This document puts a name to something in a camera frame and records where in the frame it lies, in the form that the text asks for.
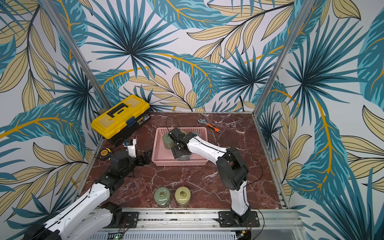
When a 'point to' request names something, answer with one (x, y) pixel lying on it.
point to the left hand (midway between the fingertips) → (144, 152)
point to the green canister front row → (162, 196)
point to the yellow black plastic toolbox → (115, 124)
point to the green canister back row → (168, 143)
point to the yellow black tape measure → (106, 153)
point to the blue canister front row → (184, 157)
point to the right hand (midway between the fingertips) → (182, 150)
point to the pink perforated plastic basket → (163, 156)
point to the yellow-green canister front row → (182, 195)
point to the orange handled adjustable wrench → (217, 130)
